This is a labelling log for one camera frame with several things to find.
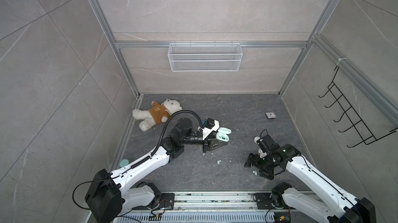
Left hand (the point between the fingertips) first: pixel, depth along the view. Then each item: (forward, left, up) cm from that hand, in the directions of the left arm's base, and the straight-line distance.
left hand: (225, 136), depth 64 cm
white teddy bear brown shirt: (+30, +37, -21) cm, 52 cm away
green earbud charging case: (0, +1, +1) cm, 2 cm away
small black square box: (+31, -40, -28) cm, 57 cm away
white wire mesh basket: (+58, +7, +1) cm, 59 cm away
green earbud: (-7, -18, -26) cm, 33 cm away
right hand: (-6, -15, -22) cm, 27 cm away
